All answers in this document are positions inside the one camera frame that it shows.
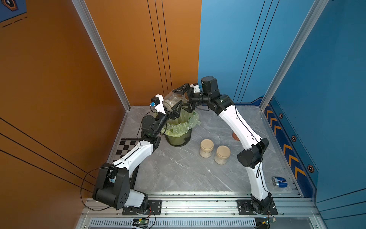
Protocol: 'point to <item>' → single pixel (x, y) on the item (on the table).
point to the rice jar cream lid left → (207, 145)
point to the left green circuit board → (141, 223)
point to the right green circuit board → (269, 221)
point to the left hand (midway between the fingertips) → (175, 97)
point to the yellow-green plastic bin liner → (186, 121)
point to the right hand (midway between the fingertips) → (176, 97)
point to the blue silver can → (279, 182)
